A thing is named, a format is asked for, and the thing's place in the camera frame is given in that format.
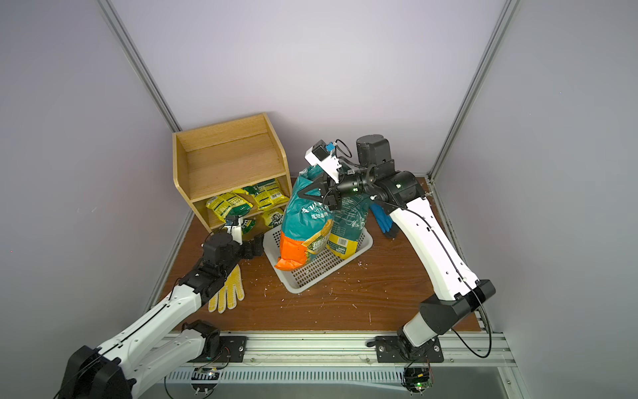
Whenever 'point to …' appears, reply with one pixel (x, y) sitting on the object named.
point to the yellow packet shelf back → (270, 187)
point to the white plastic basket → (318, 272)
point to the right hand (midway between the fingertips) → (302, 185)
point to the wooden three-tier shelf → (220, 158)
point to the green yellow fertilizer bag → (348, 224)
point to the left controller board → (204, 380)
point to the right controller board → (416, 380)
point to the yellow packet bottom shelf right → (273, 217)
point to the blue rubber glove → (382, 217)
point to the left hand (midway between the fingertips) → (254, 232)
